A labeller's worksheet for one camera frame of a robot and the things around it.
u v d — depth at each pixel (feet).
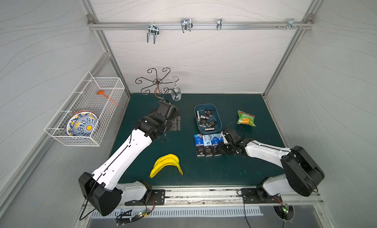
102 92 2.57
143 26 2.56
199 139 3.05
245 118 3.31
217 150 2.84
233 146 2.26
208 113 3.52
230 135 2.34
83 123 2.05
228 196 2.48
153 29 2.56
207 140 3.04
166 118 1.79
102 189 1.22
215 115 3.45
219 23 2.39
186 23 2.51
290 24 2.51
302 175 1.43
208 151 2.89
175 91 3.02
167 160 2.63
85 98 2.31
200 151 2.90
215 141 2.99
